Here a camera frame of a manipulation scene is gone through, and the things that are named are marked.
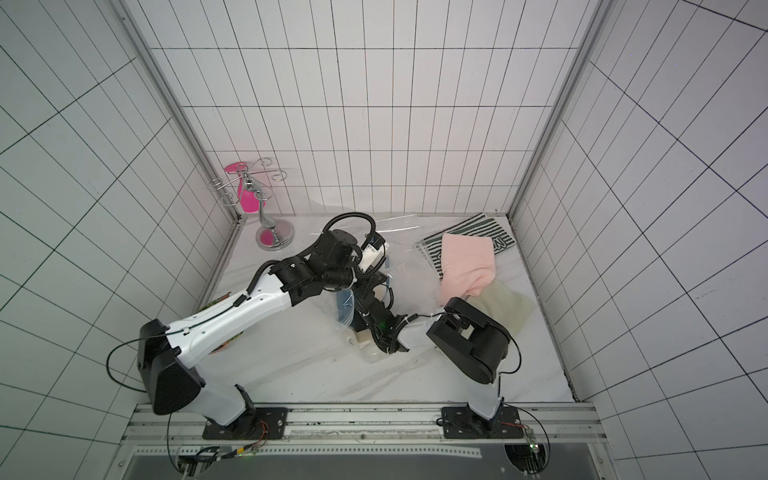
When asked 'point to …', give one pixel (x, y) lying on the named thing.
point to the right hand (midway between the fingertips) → (358, 298)
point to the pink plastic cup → (249, 200)
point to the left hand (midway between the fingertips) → (378, 285)
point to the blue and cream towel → (345, 301)
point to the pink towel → (468, 266)
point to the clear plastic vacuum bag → (319, 346)
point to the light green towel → (508, 305)
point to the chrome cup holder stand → (273, 235)
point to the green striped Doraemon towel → (476, 225)
